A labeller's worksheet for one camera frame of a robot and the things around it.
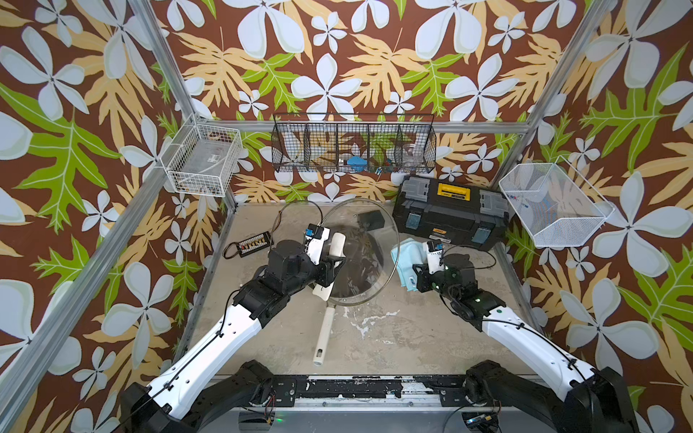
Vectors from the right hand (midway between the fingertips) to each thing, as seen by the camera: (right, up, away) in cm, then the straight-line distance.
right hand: (412, 264), depth 83 cm
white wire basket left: (-67, +34, +2) cm, 75 cm away
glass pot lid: (-11, +18, +26) cm, 33 cm away
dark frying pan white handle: (-16, 0, -7) cm, 17 cm away
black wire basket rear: (-18, +43, +15) cm, 49 cm away
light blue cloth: (-2, +4, -1) cm, 4 cm away
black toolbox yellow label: (+19, +18, +16) cm, 30 cm away
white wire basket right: (+45, +19, 0) cm, 48 cm away
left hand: (-22, +5, -12) cm, 26 cm away
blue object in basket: (-17, +35, +12) cm, 40 cm away
